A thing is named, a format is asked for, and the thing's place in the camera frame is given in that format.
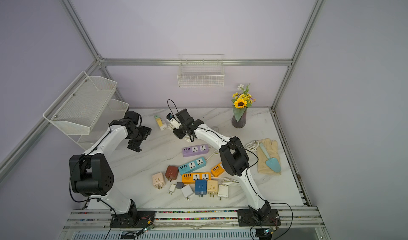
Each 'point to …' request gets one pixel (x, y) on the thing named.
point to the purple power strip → (191, 150)
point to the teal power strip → (192, 165)
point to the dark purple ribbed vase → (241, 122)
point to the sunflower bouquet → (242, 100)
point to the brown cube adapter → (171, 172)
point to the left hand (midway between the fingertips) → (147, 140)
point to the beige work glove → (271, 148)
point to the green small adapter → (156, 116)
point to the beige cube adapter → (212, 187)
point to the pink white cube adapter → (158, 180)
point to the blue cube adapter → (201, 187)
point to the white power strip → (163, 127)
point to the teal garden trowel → (271, 162)
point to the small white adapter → (187, 191)
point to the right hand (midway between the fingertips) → (178, 131)
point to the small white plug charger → (172, 188)
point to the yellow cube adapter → (159, 121)
